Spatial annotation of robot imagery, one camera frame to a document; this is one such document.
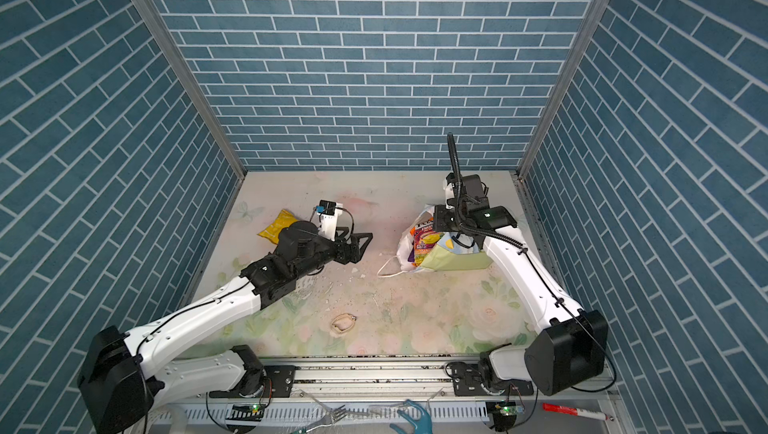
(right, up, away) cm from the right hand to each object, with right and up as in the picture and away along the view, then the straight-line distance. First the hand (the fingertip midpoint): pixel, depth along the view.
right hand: (434, 212), depth 81 cm
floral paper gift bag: (+5, -10, -4) cm, 12 cm away
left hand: (-19, -5, -6) cm, 21 cm away
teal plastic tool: (-4, -48, -13) cm, 50 cm away
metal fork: (-25, -47, -12) cm, 54 cm away
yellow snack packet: (-50, -3, +22) cm, 54 cm away
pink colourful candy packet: (-2, -8, +5) cm, 10 cm away
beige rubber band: (-26, -31, +3) cm, 41 cm away
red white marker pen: (+31, -46, -12) cm, 57 cm away
